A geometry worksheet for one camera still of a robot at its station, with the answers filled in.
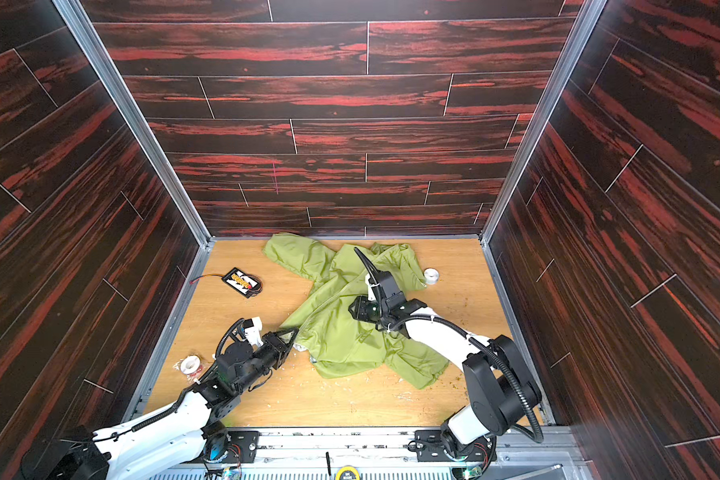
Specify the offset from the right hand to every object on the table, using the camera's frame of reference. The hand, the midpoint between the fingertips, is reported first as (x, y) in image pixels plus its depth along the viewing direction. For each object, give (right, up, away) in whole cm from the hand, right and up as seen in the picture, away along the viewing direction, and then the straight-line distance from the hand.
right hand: (358, 306), depth 88 cm
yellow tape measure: (-2, -37, -19) cm, 42 cm away
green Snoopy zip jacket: (-9, -7, -1) cm, 12 cm away
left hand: (-15, -6, -9) cm, 19 cm away
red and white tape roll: (-49, -18, -2) cm, 52 cm away
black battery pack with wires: (-39, +5, +17) cm, 43 cm away
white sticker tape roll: (+26, +9, +17) cm, 33 cm away
